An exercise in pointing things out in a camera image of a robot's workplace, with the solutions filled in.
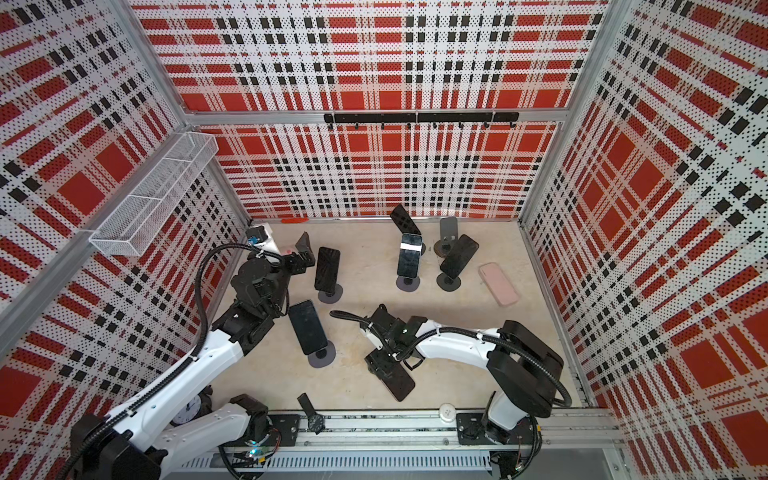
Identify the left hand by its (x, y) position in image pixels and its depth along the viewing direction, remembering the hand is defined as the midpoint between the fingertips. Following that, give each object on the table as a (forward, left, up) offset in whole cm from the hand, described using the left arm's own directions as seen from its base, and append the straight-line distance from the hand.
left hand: (291, 241), depth 73 cm
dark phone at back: (+11, -30, -20) cm, 38 cm away
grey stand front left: (-17, -5, -31) cm, 36 cm away
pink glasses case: (+4, -62, -30) cm, 69 cm away
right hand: (-21, -22, -28) cm, 41 cm away
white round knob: (-32, -39, -31) cm, 59 cm away
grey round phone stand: (+9, -44, -33) cm, 56 cm away
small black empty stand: (-34, -5, -31) cm, 46 cm away
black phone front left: (-14, -2, -19) cm, 24 cm away
